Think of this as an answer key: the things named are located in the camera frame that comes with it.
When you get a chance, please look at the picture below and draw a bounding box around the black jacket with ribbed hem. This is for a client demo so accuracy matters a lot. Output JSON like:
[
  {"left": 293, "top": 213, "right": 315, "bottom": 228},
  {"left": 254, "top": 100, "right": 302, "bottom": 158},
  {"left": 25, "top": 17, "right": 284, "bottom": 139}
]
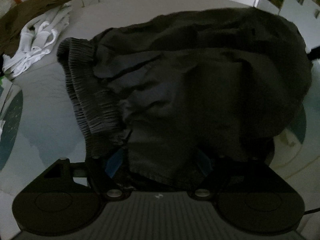
[{"left": 57, "top": 8, "right": 312, "bottom": 181}]

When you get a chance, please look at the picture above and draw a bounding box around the white crumpled garment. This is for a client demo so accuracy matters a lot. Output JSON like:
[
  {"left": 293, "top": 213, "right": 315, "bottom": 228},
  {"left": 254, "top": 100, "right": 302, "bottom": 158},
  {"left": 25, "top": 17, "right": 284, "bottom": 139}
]
[{"left": 2, "top": 3, "right": 72, "bottom": 80}]

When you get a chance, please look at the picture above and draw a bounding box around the dark brown folded garment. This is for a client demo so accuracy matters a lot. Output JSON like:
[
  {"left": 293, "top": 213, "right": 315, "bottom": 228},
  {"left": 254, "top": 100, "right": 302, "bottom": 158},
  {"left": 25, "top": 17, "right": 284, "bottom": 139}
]
[{"left": 0, "top": 0, "right": 71, "bottom": 56}]

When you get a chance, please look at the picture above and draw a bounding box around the white cabinet with handles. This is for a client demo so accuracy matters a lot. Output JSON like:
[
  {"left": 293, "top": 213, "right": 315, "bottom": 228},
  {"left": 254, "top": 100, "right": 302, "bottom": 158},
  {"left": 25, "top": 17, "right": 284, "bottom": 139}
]
[{"left": 254, "top": 0, "right": 319, "bottom": 49}]

